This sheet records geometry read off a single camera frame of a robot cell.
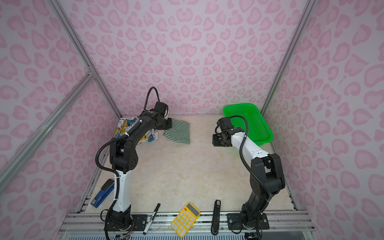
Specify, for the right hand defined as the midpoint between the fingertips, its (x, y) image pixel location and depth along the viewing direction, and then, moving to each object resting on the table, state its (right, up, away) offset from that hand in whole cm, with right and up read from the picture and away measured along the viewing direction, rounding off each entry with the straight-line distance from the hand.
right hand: (215, 140), depth 90 cm
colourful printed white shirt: (-64, +10, +19) cm, 68 cm away
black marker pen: (-34, -37, -17) cm, 53 cm away
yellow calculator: (-17, -37, -17) cm, 44 cm away
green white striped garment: (-23, +5, +12) cm, 26 cm away
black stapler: (-3, -37, -22) cm, 43 cm away
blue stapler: (-62, -28, -8) cm, 68 cm away
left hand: (-29, +11, +9) cm, 32 cm away
